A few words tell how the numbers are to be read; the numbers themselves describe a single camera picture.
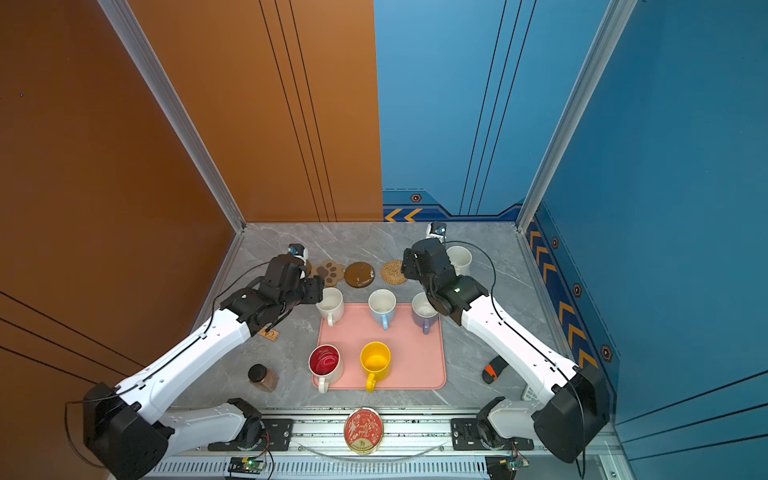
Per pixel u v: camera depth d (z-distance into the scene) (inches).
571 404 15.0
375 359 33.3
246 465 27.9
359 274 41.8
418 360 33.7
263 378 29.2
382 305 36.0
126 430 14.7
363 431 28.0
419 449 28.5
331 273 41.3
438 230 25.8
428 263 21.1
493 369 32.6
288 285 23.7
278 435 28.9
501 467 27.9
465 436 28.5
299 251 27.6
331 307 33.4
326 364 32.8
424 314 36.9
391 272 41.4
